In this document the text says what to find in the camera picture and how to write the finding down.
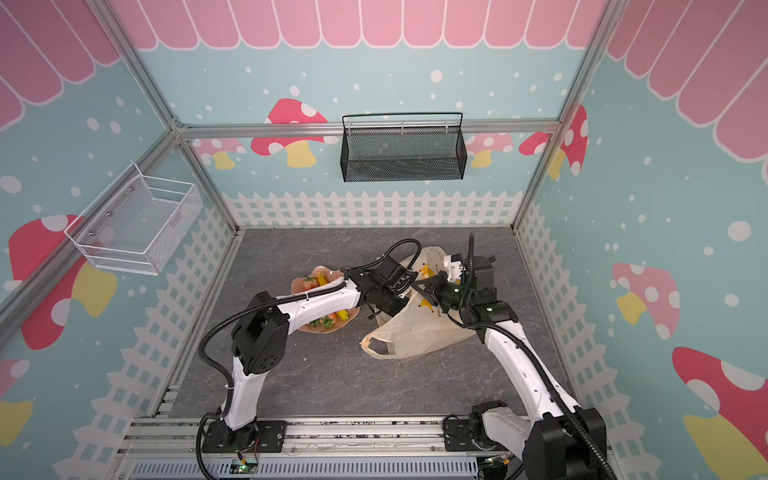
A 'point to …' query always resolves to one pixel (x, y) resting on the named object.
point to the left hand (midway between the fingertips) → (410, 318)
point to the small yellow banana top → (321, 279)
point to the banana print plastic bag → (421, 324)
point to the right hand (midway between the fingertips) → (410, 283)
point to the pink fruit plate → (331, 277)
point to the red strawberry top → (309, 283)
